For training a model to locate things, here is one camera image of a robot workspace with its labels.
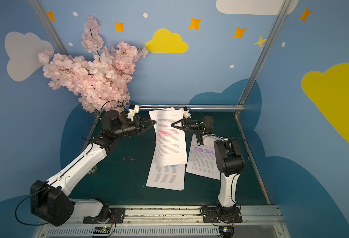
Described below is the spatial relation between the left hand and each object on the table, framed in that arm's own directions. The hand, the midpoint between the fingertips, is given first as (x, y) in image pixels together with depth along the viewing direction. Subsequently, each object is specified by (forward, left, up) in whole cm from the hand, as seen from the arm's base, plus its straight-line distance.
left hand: (156, 120), depth 69 cm
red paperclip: (-3, +24, -36) cm, 44 cm away
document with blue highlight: (-14, -7, -36) cm, 39 cm away
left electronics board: (-41, +26, -38) cm, 62 cm away
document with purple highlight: (-3, -27, -36) cm, 45 cm away
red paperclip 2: (-3, +19, -36) cm, 41 cm away
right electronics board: (-40, -36, -38) cm, 66 cm away
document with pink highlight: (-3, -7, -14) cm, 16 cm away
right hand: (+4, -8, -9) cm, 13 cm away
